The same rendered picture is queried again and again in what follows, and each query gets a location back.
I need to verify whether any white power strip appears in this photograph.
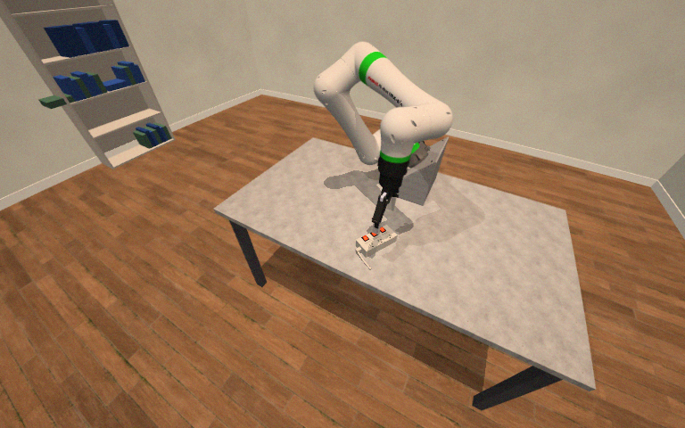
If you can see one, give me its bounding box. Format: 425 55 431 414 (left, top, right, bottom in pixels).
355 225 398 269

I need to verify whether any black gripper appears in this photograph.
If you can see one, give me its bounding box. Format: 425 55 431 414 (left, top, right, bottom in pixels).
372 173 403 235

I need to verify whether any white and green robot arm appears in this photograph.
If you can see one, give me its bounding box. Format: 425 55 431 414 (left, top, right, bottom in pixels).
314 42 453 178

